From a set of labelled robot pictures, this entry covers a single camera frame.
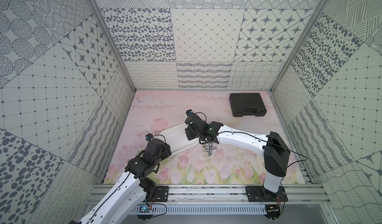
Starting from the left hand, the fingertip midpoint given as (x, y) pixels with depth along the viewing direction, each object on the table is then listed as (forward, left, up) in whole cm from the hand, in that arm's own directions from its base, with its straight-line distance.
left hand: (165, 146), depth 80 cm
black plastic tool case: (+38, -54, -8) cm, 67 cm away
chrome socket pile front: (+4, -25, -10) cm, 27 cm away
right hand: (+9, -13, +2) cm, 16 cm away
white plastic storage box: (+10, -3, -12) cm, 16 cm away
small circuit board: (-27, +8, -12) cm, 31 cm away
